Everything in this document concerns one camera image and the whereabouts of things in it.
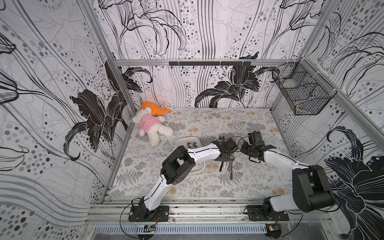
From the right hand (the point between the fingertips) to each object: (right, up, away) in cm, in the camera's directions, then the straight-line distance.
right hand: (244, 146), depth 93 cm
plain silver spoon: (-10, -16, -8) cm, 20 cm away
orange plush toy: (-62, +25, +19) cm, 69 cm away
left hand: (-14, -8, +1) cm, 16 cm away
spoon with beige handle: (-31, 0, +2) cm, 31 cm away
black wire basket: (+36, +34, -5) cm, 50 cm away
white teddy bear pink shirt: (-60, +13, +5) cm, 62 cm away
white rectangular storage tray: (-34, +2, +4) cm, 34 cm away
